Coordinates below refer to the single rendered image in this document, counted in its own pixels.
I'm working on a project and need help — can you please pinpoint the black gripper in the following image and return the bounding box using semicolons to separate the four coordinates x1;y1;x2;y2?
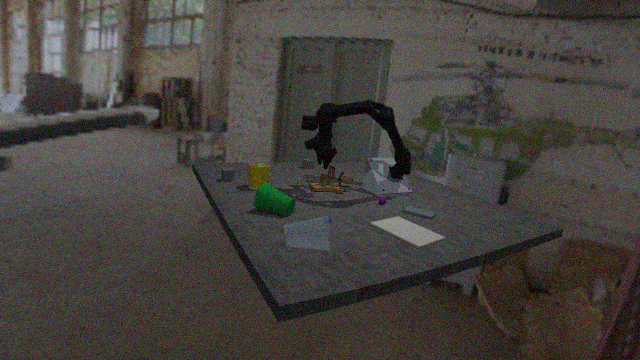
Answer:
313;131;337;169

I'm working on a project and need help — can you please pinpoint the yellow cup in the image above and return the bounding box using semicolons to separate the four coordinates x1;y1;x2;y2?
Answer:
249;162;269;190

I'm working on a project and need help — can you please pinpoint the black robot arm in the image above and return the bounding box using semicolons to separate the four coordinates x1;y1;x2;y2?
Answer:
301;100;411;180

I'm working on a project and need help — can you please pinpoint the green plastic cup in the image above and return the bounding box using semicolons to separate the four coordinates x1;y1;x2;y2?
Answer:
254;183;295;216

